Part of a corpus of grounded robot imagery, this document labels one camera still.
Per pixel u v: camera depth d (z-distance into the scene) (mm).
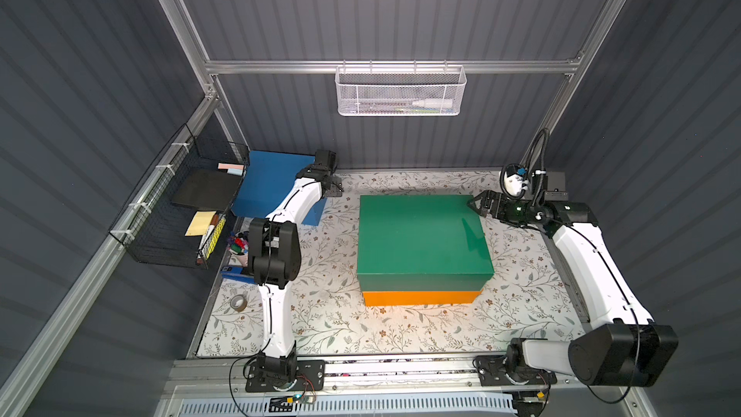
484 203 681
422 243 1137
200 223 723
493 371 737
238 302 859
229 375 758
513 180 705
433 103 926
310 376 733
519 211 650
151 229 667
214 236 698
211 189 788
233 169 844
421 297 867
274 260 550
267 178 1092
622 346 393
